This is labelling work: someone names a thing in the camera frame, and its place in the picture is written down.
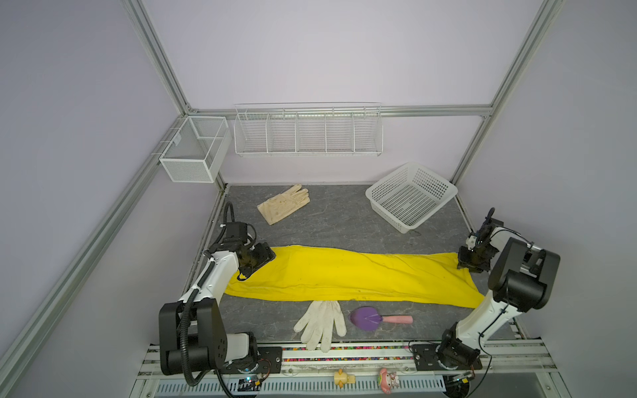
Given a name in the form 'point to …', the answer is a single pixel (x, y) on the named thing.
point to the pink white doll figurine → (388, 381)
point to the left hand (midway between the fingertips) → (268, 260)
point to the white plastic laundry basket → (406, 196)
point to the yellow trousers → (330, 273)
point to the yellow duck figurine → (342, 378)
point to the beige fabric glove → (278, 206)
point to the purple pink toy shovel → (367, 319)
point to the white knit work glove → (318, 322)
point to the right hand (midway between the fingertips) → (464, 265)
